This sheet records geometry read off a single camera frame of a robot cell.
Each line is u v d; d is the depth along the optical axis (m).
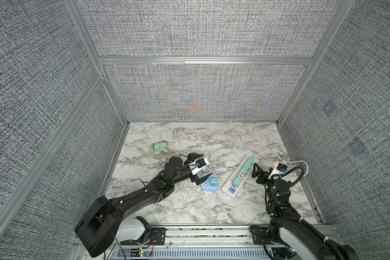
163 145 1.04
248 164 0.90
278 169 0.71
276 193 0.62
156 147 1.04
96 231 0.41
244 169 0.88
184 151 1.03
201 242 0.73
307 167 0.88
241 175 0.86
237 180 0.83
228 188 0.86
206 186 0.87
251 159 0.92
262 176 0.74
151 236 0.73
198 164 0.64
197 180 0.71
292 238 0.57
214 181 0.84
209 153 1.03
